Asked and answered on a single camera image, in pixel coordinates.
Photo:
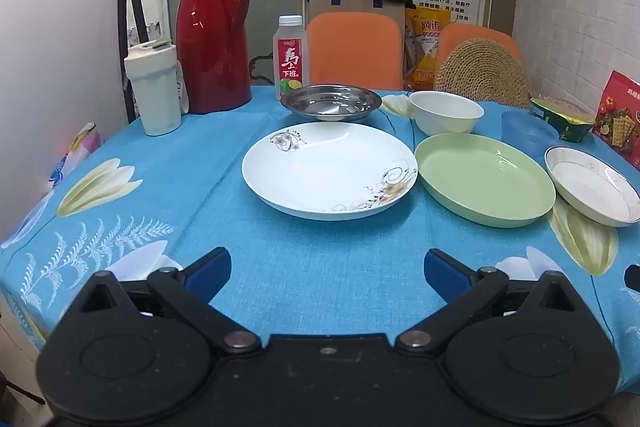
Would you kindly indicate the orange chair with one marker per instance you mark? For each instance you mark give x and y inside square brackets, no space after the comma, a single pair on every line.
[355,52]
[452,39]

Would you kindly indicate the green instant noodle bowl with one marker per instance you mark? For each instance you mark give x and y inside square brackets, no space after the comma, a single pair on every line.
[567,124]

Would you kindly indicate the white tumbler cup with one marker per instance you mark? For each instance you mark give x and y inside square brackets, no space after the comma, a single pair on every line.
[155,92]

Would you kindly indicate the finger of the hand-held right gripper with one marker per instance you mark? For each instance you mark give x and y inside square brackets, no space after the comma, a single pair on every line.
[633,278]

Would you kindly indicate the stainless steel bowl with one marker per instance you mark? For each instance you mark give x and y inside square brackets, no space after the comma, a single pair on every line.
[330,102]

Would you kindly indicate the yellow snack bag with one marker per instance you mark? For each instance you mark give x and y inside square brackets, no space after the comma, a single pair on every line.
[422,52]

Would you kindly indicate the orange chair back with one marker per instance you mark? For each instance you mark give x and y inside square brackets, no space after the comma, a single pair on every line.
[355,52]

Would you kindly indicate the white floral plate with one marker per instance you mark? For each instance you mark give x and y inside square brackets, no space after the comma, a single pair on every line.
[325,167]

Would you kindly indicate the red cracker box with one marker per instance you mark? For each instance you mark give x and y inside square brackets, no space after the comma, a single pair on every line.
[620,117]

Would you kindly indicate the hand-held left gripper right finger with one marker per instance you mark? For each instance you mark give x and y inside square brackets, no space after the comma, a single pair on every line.
[444,271]

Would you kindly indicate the white gold-rimmed bowl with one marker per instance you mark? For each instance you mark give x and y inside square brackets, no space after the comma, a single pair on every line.
[592,187]

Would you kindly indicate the woven straw mat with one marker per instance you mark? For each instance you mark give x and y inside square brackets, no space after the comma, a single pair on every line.
[482,72]

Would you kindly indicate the juice bottle red label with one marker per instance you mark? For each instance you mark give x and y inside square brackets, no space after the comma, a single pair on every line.
[291,57]

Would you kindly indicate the blue floral tablecloth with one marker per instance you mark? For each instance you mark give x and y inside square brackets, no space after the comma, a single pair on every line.
[325,247]

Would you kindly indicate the red thermos jug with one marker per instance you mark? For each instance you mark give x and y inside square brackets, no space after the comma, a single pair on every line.
[212,42]

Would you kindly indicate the green plate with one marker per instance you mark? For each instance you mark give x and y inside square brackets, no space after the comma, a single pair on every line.
[482,177]

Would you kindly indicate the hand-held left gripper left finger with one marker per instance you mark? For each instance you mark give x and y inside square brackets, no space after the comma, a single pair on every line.
[210,271]

